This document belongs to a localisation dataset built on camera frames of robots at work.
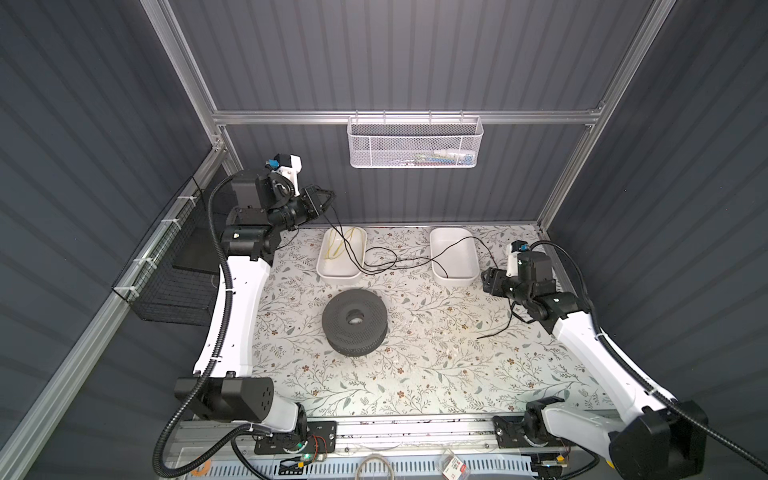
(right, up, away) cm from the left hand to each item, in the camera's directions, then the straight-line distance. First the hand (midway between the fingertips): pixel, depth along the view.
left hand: (337, 192), depth 66 cm
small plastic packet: (+26, -63, +2) cm, 68 cm away
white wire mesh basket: (+22, +33, +58) cm, 70 cm away
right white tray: (+38, -17, +41) cm, 59 cm away
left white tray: (-9, -17, +41) cm, 46 cm away
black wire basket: (-41, -22, +1) cm, 47 cm away
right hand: (+42, -20, +15) cm, 49 cm away
